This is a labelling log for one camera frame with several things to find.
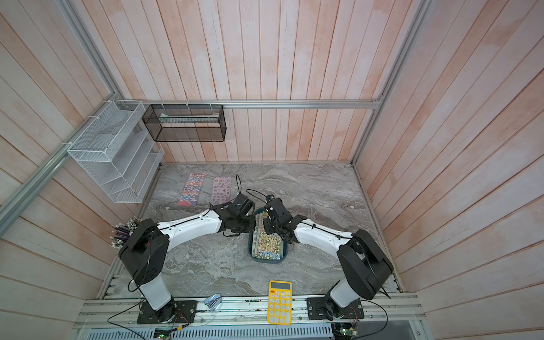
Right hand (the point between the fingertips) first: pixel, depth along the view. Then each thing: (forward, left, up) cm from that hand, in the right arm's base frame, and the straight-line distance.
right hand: (269, 219), depth 91 cm
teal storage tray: (-16, +6, -6) cm, 18 cm away
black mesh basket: (+43, +43, +20) cm, 64 cm away
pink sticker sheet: (+20, +25, -6) cm, 33 cm away
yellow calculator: (-31, -5, -5) cm, 32 cm away
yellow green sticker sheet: (-11, +1, -2) cm, 12 cm away
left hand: (-4, +7, -1) cm, 8 cm away
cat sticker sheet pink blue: (+20, +41, -5) cm, 46 cm away
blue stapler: (-31, +20, -5) cm, 37 cm away
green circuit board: (-39, -27, -7) cm, 48 cm away
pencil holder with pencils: (-12, +55, +9) cm, 57 cm away
